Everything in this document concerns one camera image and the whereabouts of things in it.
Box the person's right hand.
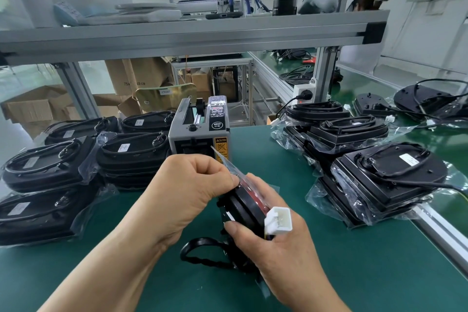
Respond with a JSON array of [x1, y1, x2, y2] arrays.
[[223, 173, 332, 303]]

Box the person's left hand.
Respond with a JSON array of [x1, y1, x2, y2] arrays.
[[135, 153, 241, 252]]

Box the group of bagged black lamps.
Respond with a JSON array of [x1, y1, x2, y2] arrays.
[[271, 99, 468, 230]]

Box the unbagged black lamps with cables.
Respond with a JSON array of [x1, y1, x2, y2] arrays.
[[351, 78, 468, 125]]

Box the person's right forearm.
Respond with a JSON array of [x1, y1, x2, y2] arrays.
[[289, 279, 352, 312]]

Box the person's left forearm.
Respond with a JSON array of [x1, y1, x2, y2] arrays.
[[38, 226, 180, 312]]

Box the grey tape dispenser machine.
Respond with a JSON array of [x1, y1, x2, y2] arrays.
[[168, 95, 231, 160]]

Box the white power socket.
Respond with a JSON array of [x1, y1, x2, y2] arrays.
[[294, 83, 315, 103]]

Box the grey metal shelf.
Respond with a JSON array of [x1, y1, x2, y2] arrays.
[[0, 10, 390, 66]]

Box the black phone on shelf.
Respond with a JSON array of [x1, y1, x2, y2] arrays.
[[205, 12, 244, 20]]

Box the white flat scale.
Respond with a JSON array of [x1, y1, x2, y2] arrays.
[[84, 2, 184, 25]]

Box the black cup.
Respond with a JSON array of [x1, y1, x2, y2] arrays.
[[273, 0, 297, 16]]

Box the white handset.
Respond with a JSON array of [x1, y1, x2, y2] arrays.
[[53, 1, 85, 26]]

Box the grey barcode scanner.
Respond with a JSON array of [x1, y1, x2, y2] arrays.
[[297, 0, 339, 15]]

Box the aluminium table edge rail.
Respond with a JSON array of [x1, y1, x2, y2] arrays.
[[409, 202, 468, 277]]

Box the bundle of black cables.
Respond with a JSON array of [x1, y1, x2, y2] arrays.
[[280, 67, 315, 87]]

